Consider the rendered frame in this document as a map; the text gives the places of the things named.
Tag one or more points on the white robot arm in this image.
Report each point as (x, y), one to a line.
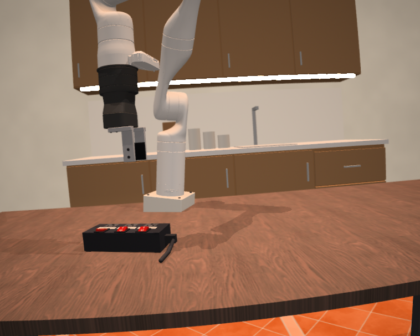
(177, 45)

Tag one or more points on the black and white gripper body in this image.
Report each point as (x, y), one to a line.
(118, 64)

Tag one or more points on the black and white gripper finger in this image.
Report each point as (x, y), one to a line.
(128, 144)
(140, 143)

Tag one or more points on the dark grey power strip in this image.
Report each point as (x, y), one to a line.
(135, 237)

